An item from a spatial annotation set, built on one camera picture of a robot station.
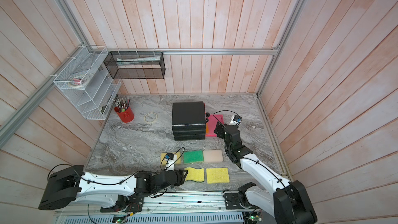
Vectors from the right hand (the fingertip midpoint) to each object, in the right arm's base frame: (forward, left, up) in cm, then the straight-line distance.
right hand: (223, 123), depth 86 cm
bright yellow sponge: (-24, +3, -14) cm, 28 cm away
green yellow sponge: (-15, +17, -13) cm, 26 cm away
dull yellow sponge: (-14, +34, -13) cm, 39 cm away
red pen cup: (+10, +61, -7) cm, 62 cm away
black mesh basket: (+40, +58, +11) cm, 71 cm away
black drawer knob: (+5, +9, +1) cm, 10 cm away
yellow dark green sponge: (-25, +16, -12) cm, 32 cm away
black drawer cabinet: (-1, +19, +3) cm, 20 cm away
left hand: (-26, +21, -10) cm, 35 cm away
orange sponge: (-4, +9, 0) cm, 10 cm away
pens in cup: (+11, +60, +3) cm, 61 cm away
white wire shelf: (+3, +67, +16) cm, 69 cm away
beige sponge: (-13, +5, -14) cm, 20 cm away
